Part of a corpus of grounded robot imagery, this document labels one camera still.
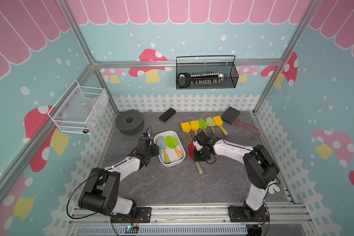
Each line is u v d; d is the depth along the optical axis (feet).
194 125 3.61
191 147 3.00
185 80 2.94
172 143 3.30
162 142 3.26
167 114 3.84
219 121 3.74
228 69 3.04
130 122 3.54
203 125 3.69
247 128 3.52
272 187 2.69
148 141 2.47
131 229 2.39
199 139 2.50
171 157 3.10
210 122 3.70
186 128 3.61
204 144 2.40
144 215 2.45
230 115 3.91
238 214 2.44
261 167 1.59
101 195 1.42
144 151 2.35
